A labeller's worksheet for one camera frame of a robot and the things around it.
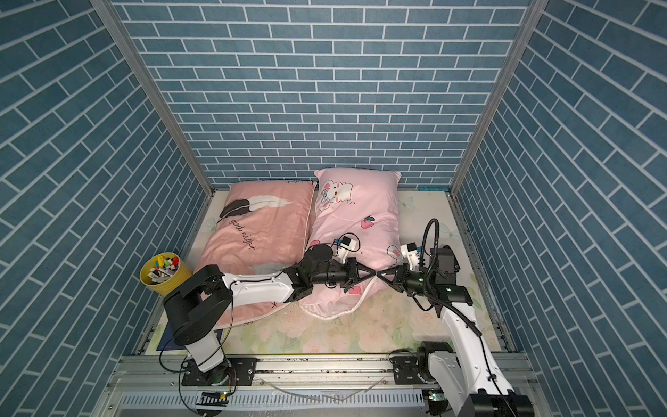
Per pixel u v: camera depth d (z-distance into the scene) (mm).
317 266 646
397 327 826
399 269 720
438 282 619
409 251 741
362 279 734
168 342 791
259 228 990
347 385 725
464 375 452
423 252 736
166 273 806
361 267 756
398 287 684
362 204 1027
